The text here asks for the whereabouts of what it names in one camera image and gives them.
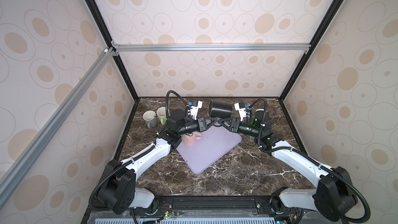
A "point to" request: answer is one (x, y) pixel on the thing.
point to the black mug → (216, 109)
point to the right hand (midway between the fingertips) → (220, 123)
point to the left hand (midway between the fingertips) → (220, 122)
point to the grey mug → (150, 117)
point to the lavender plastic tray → (216, 143)
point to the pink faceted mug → (189, 139)
